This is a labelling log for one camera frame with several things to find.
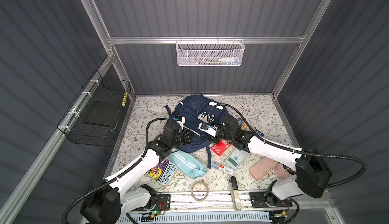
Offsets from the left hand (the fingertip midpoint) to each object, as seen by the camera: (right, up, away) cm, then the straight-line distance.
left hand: (194, 133), depth 80 cm
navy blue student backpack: (-2, +12, +26) cm, 28 cm away
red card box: (+16, -11, +11) cm, 22 cm away
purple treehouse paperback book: (-17, -21, +1) cm, 27 cm away
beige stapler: (+19, -25, -6) cm, 32 cm away
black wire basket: (-50, +8, -8) cm, 51 cm away
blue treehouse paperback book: (+33, +2, +19) cm, 38 cm away
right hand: (+6, +2, +1) cm, 6 cm away
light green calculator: (+24, -16, +6) cm, 29 cm away
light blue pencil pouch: (-4, -17, +2) cm, 18 cm away
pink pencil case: (+37, -20, +2) cm, 42 cm away
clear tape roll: (-1, -28, -3) cm, 28 cm away
